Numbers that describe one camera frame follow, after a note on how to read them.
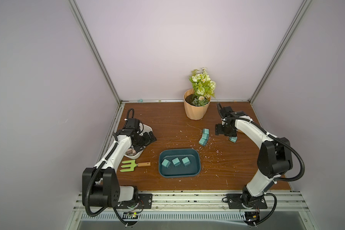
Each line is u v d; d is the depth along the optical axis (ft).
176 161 2.79
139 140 2.33
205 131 3.23
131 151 2.94
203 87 3.00
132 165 2.80
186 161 2.80
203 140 3.10
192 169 2.74
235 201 2.38
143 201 2.40
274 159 1.51
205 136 3.19
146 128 3.22
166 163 2.73
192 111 3.27
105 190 1.35
